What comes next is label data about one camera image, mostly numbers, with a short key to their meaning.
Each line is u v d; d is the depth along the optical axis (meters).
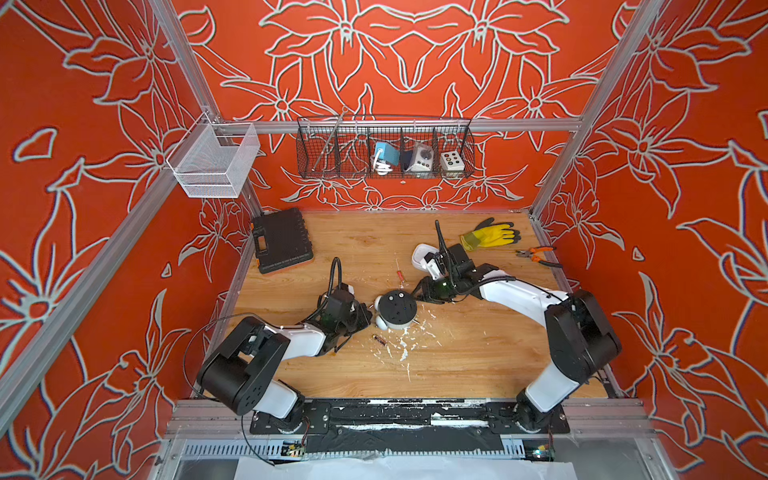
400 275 1.01
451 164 0.94
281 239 1.06
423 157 0.91
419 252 1.03
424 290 0.79
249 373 0.44
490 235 1.10
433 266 0.82
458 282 0.69
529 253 1.06
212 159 0.92
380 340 0.86
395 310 0.87
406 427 0.73
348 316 0.74
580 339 0.45
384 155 0.83
